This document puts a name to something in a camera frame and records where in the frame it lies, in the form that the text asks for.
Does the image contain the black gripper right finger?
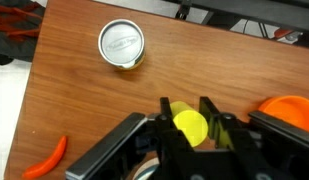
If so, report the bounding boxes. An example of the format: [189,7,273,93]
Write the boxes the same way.
[198,96,262,162]

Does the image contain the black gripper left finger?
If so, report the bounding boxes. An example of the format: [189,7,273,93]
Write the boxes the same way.
[155,96,196,158]

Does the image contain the yellow cylinder block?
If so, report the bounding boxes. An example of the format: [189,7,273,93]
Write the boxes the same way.
[169,100,209,148]

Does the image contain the tin can with silver lid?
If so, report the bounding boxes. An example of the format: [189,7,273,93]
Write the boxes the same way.
[97,18,146,70]

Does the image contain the orange toy chili pepper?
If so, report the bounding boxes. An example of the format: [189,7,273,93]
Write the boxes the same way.
[21,135,68,180]

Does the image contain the black and red bag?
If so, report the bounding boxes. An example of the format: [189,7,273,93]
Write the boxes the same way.
[0,0,47,66]

